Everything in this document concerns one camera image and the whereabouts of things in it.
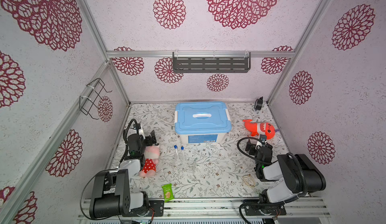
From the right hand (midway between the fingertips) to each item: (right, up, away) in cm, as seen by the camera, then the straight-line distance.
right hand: (259, 139), depth 91 cm
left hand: (-69, +3, 0) cm, 69 cm away
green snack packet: (-53, -26, -13) cm, 60 cm away
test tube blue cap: (-46, -3, -13) cm, 48 cm away
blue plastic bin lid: (-34, +13, -2) cm, 37 cm away
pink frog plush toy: (-64, -7, -5) cm, 64 cm away
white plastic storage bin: (-35, 0, 0) cm, 35 cm away
